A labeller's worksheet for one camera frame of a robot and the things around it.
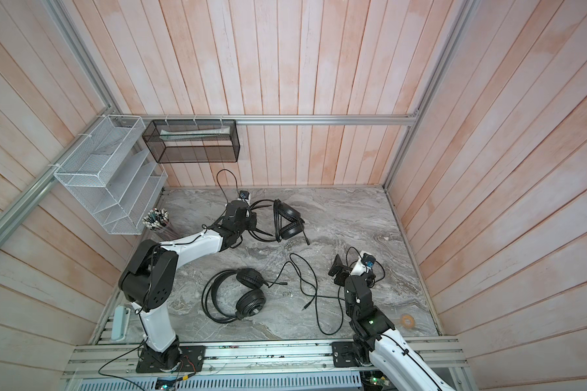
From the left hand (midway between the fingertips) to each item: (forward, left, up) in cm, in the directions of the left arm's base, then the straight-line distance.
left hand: (253, 215), depth 96 cm
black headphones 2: (-34, -2, -2) cm, 34 cm away
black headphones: (-10, -16, +3) cm, 19 cm away
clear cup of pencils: (-5, +35, +4) cm, 36 cm away
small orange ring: (-37, -55, -11) cm, 67 cm away
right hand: (-20, -36, +1) cm, 41 cm away
